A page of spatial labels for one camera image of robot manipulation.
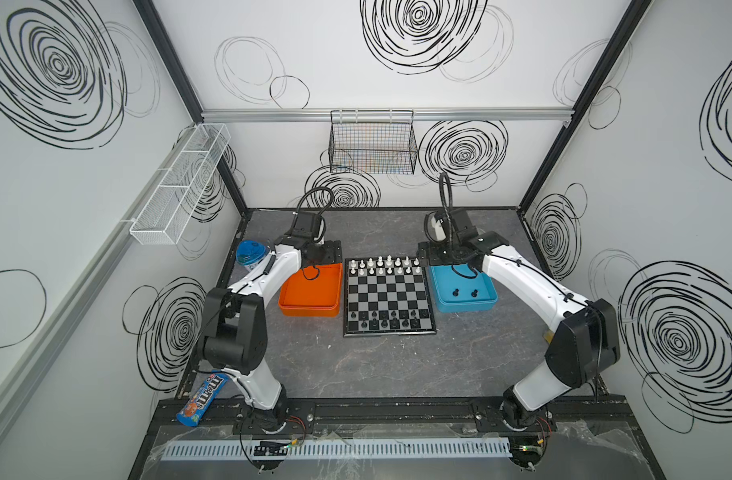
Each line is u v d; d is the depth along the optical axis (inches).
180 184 28.4
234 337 18.1
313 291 37.5
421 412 29.8
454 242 25.9
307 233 27.9
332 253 32.5
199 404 29.6
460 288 37.5
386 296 36.9
